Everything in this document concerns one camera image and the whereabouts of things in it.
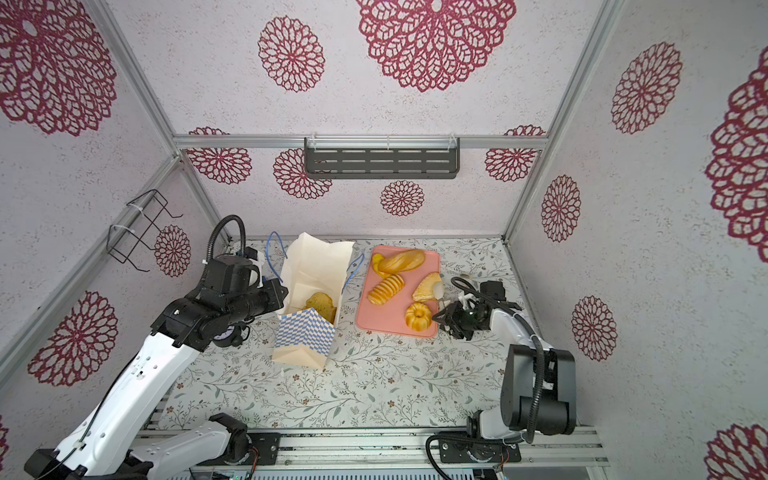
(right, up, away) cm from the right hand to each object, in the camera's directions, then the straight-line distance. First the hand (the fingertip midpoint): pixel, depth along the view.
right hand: (438, 317), depth 88 cm
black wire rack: (-80, +21, -15) cm, 84 cm away
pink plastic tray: (-5, +11, +20) cm, 23 cm away
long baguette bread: (-10, +17, +17) cm, 26 cm away
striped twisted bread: (-15, +8, +12) cm, 21 cm away
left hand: (-39, +8, -16) cm, 43 cm away
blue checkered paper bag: (-38, +16, +5) cm, 42 cm away
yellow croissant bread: (-19, +17, +21) cm, 33 cm away
